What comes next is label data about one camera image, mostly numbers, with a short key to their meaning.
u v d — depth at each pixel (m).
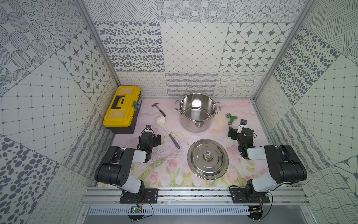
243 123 0.81
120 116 0.88
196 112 1.10
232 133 0.86
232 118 1.07
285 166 0.46
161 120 1.04
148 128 0.83
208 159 0.86
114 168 0.45
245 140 0.73
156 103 1.17
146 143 0.73
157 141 0.92
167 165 0.86
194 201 0.74
